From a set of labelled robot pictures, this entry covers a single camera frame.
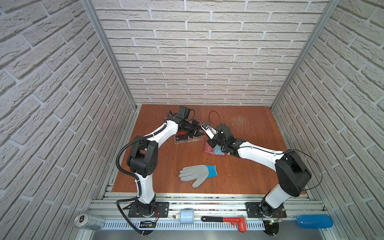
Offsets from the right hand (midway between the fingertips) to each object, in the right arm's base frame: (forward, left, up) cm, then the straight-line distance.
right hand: (208, 131), depth 88 cm
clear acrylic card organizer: (+4, +8, -13) cm, 16 cm away
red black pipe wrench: (-45, -11, -12) cm, 48 cm away
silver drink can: (-40, +55, -1) cm, 68 cm away
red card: (+6, +17, -9) cm, 20 cm away
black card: (+4, +17, -11) cm, 21 cm away
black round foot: (-50, -25, -15) cm, 57 cm away
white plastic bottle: (-41, +15, -5) cm, 44 cm away
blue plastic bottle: (-48, -46, -13) cm, 68 cm away
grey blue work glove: (-20, +7, -13) cm, 25 cm away
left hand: (+1, 0, +3) cm, 3 cm away
